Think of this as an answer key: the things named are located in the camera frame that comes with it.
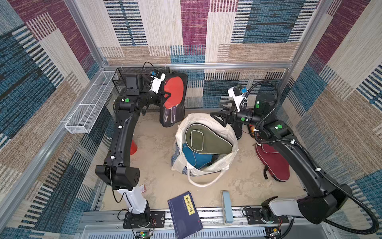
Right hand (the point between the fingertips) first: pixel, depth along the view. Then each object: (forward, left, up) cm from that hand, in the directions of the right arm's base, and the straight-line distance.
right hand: (217, 111), depth 65 cm
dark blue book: (-34, +15, -39) cm, 54 cm away
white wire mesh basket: (+1, +63, -5) cm, 63 cm away
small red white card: (-20, +39, -39) cm, 59 cm away
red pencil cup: (+6, +51, -39) cm, 65 cm away
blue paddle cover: (-4, +8, -38) cm, 39 cm away
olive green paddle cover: (+2, +6, -24) cm, 25 cm away
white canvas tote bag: (-20, +5, -20) cm, 28 cm away
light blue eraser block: (-31, -5, -35) cm, 47 cm away
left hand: (+13, +22, 0) cm, 26 cm away
